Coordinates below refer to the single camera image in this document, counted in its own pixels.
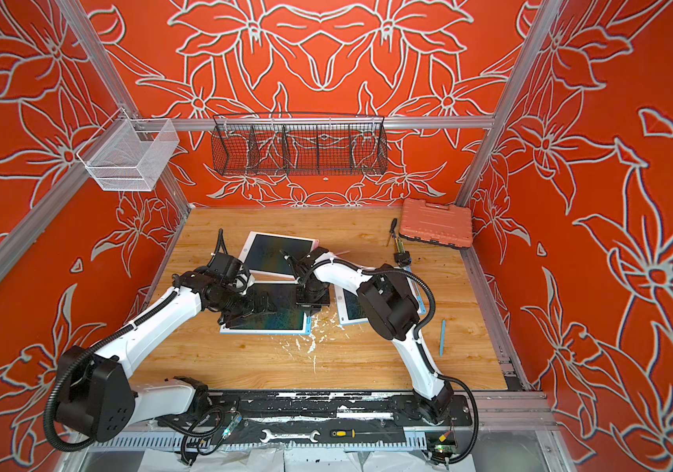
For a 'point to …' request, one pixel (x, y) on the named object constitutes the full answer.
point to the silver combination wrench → (269, 436)
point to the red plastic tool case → (439, 223)
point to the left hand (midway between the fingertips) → (265, 311)
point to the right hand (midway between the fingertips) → (303, 309)
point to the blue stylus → (443, 338)
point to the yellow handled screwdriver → (351, 433)
